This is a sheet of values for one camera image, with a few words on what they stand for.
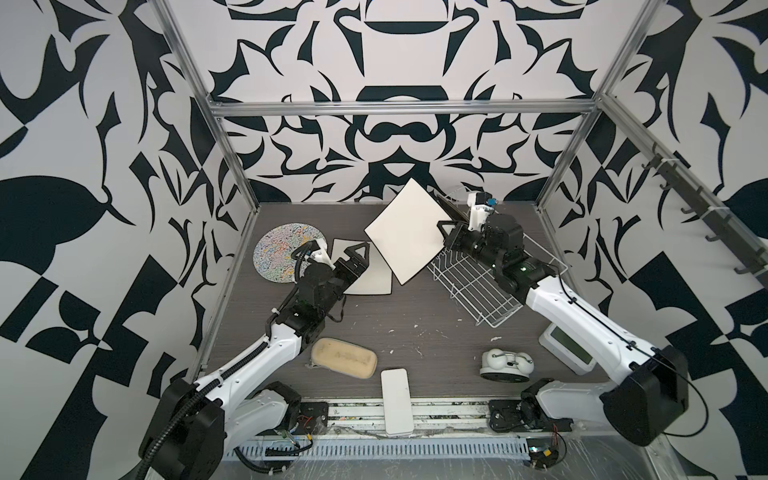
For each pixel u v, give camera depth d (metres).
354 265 0.70
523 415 0.67
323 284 0.59
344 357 0.80
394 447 0.71
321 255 0.71
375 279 0.94
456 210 0.68
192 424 0.39
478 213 0.68
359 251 0.72
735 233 0.55
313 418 0.73
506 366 0.72
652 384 0.39
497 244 0.58
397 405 0.74
